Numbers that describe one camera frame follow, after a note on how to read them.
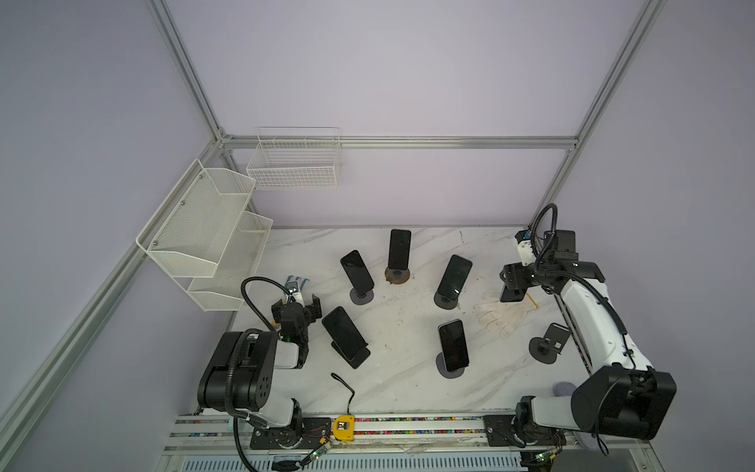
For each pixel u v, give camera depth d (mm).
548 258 623
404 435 748
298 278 1042
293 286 802
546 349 847
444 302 979
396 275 1044
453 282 911
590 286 506
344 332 817
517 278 730
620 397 404
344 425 737
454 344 771
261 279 767
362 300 983
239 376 443
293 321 711
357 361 847
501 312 956
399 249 983
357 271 910
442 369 784
